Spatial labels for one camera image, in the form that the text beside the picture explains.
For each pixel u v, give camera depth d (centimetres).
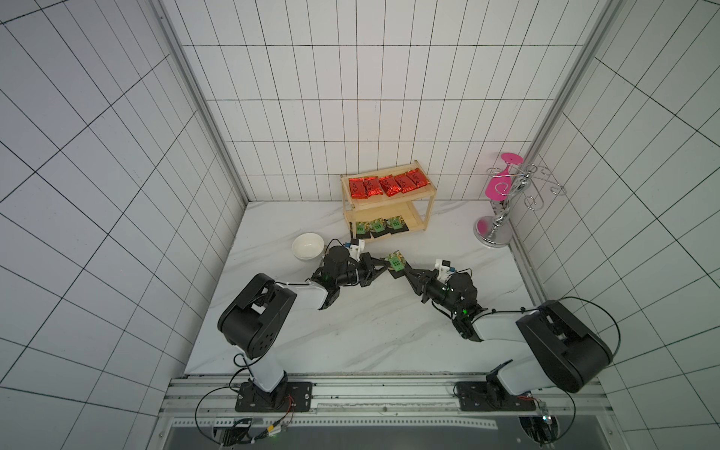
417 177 96
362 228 107
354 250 84
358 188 94
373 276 79
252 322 47
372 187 93
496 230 107
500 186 86
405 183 95
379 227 109
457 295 67
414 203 118
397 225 110
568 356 44
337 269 70
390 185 94
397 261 86
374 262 83
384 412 71
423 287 76
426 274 79
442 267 83
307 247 100
